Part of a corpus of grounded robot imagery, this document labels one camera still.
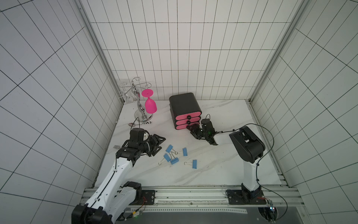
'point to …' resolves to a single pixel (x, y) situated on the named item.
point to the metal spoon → (132, 124)
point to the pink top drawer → (192, 114)
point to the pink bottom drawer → (184, 126)
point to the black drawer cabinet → (185, 110)
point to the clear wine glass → (130, 95)
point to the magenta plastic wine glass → (150, 105)
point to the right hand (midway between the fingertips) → (183, 129)
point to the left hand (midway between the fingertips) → (163, 144)
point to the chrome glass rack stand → (140, 115)
